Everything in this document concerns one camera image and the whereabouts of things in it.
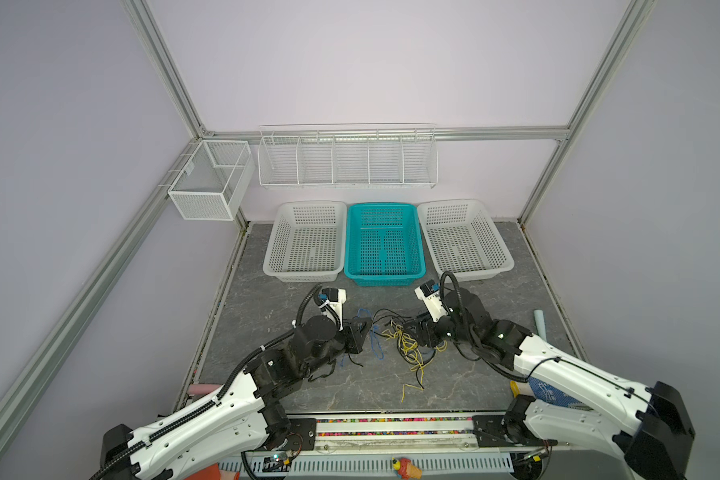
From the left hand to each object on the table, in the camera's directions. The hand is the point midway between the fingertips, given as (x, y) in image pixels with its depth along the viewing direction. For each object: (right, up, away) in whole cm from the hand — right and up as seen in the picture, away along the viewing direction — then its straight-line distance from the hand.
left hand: (371, 327), depth 70 cm
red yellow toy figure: (+8, -31, -3) cm, 33 cm away
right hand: (+11, -1, +7) cm, 13 cm away
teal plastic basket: (+4, +19, +42) cm, 46 cm away
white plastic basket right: (+35, +23, +46) cm, 62 cm away
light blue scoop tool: (+52, -5, +21) cm, 56 cm away
